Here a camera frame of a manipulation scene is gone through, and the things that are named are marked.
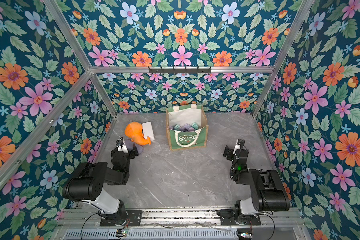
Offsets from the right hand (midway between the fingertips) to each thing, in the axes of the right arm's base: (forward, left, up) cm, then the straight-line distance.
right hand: (238, 146), depth 92 cm
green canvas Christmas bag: (+15, +33, 0) cm, 37 cm away
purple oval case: (0, +64, -4) cm, 64 cm away
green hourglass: (+12, +40, +3) cm, 42 cm away
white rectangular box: (+14, +61, -3) cm, 63 cm away
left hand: (-2, +70, +3) cm, 70 cm away
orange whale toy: (+10, +70, +1) cm, 70 cm away
